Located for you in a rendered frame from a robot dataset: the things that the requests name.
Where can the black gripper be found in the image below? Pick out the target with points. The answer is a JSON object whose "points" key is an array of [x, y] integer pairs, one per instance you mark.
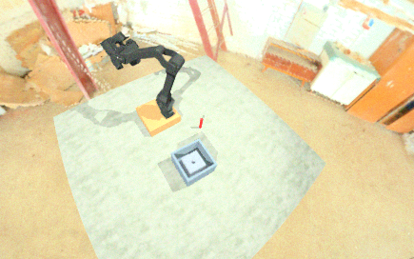
{"points": [[118, 38]]}

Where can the white square plate with hole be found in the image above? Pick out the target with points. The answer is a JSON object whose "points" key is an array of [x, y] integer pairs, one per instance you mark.
{"points": [[193, 163]]}

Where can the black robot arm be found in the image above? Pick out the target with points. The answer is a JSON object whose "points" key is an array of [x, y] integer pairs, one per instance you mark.
{"points": [[131, 52]]}

